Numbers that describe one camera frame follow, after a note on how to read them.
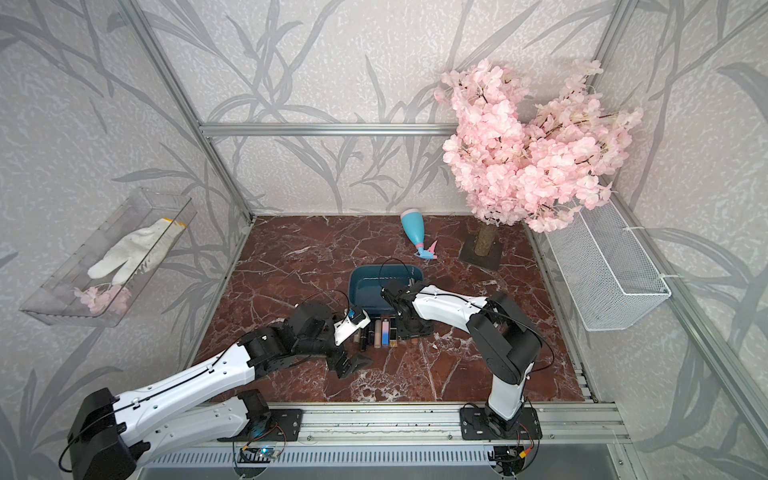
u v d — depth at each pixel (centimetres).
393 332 88
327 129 193
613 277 60
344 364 66
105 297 60
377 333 89
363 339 87
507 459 73
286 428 73
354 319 65
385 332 89
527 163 64
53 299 57
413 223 112
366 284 101
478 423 74
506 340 47
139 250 68
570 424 75
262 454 70
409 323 74
